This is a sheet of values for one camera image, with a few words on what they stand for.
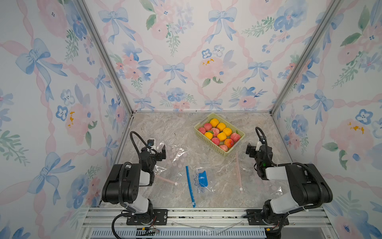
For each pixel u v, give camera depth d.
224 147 0.93
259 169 0.73
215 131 1.01
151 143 0.78
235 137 0.98
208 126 1.05
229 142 0.97
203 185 0.79
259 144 0.83
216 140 0.97
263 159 0.73
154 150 0.80
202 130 1.03
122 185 0.43
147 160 0.70
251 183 0.86
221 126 1.05
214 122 1.07
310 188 0.45
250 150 0.85
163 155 0.86
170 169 0.90
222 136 1.00
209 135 0.99
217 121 1.08
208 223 0.73
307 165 0.50
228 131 1.02
